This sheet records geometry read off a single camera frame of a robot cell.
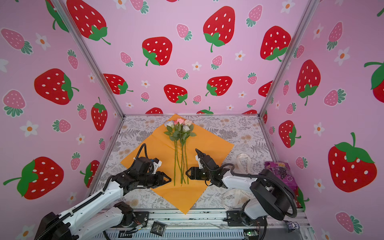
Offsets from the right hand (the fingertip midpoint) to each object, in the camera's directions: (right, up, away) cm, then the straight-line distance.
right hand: (188, 173), depth 84 cm
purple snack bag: (+55, +2, +2) cm, 55 cm away
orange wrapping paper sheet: (-21, +13, +18) cm, 30 cm away
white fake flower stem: (-3, +23, +22) cm, 32 cm away
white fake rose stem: (-13, +23, +24) cm, 36 cm away
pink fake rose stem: (-7, +31, +24) cm, 40 cm away
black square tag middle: (-13, -22, -14) cm, 29 cm away
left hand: (-10, -2, -6) cm, 11 cm away
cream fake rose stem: (-1, +31, +27) cm, 41 cm away
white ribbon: (+26, -13, -3) cm, 29 cm away
